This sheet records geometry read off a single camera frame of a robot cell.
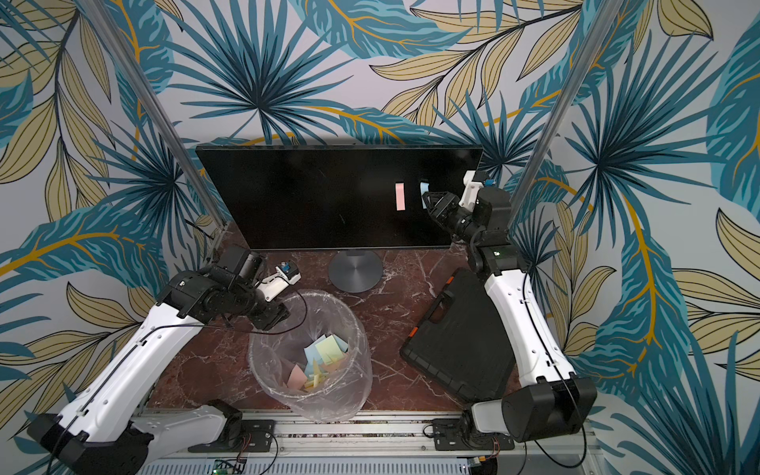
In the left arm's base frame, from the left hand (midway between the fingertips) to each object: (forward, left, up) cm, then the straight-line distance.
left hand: (275, 310), depth 71 cm
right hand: (+21, -35, +19) cm, 45 cm away
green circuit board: (-30, +12, -24) cm, 41 cm away
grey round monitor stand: (+28, -16, -22) cm, 39 cm away
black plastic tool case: (-1, -48, -15) cm, 51 cm away
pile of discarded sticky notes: (-6, -11, -12) cm, 17 cm away
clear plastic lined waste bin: (-18, -18, +3) cm, 26 cm away
